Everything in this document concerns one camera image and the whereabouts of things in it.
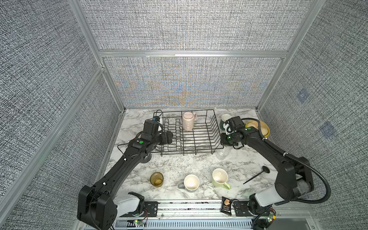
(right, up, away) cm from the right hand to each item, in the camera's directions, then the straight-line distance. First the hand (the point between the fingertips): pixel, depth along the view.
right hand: (221, 137), depth 87 cm
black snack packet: (-1, -34, -14) cm, 37 cm away
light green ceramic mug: (-2, -23, -5) cm, 24 cm away
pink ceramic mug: (-20, +10, +9) cm, 24 cm away
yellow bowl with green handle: (+34, +4, +13) cm, 36 cm away
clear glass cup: (+1, -12, +5) cm, 13 cm away
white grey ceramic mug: (-19, -24, -8) cm, 32 cm away
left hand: (-31, +3, -6) cm, 32 cm away
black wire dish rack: (-17, +3, +16) cm, 23 cm away
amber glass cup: (-39, -23, -5) cm, 45 cm away
